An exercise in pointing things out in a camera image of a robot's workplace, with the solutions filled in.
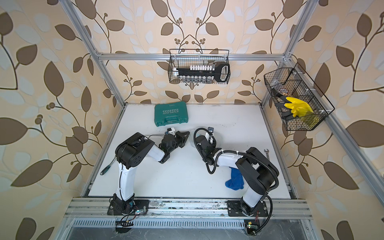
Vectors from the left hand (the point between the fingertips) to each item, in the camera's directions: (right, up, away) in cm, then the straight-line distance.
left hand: (189, 130), depth 95 cm
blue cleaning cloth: (+27, -27, -16) cm, 41 cm away
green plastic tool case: (-12, +12, +16) cm, 23 cm away
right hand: (+10, -7, 0) cm, 12 cm away
